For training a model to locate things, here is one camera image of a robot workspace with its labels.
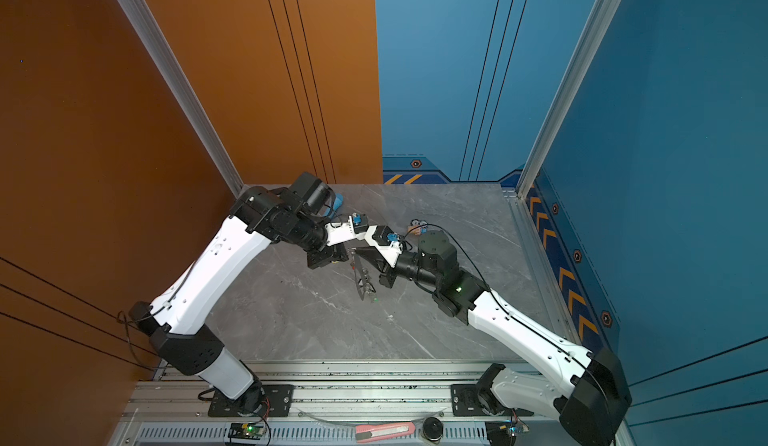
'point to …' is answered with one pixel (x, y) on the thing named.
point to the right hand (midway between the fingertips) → (358, 249)
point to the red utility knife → (379, 432)
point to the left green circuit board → (246, 430)
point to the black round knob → (433, 429)
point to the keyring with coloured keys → (364, 286)
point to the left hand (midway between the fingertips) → (344, 250)
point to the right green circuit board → (503, 433)
